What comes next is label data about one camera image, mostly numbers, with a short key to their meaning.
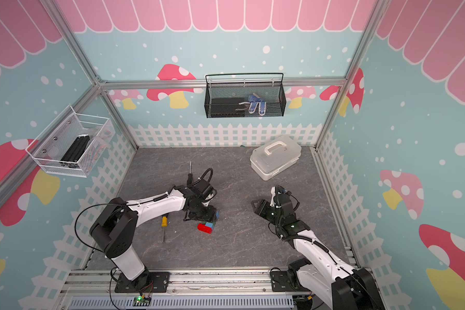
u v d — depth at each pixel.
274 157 1.02
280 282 0.74
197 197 0.71
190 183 1.02
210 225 0.86
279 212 0.63
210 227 0.86
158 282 0.74
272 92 0.94
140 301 0.73
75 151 0.70
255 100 0.89
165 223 0.88
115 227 0.47
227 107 0.88
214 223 0.88
